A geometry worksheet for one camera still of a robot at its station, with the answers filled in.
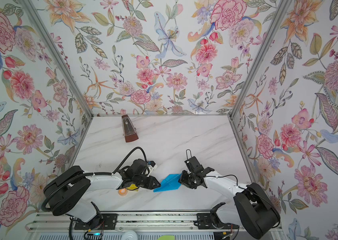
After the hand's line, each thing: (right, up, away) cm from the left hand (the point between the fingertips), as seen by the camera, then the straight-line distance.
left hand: (160, 187), depth 83 cm
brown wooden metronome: (-21, +31, +18) cm, 41 cm away
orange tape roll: (-21, -3, +1) cm, 21 cm away
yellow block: (-13, +4, -10) cm, 17 cm away
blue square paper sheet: (+6, +2, +2) cm, 6 cm away
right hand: (+11, +3, +4) cm, 12 cm away
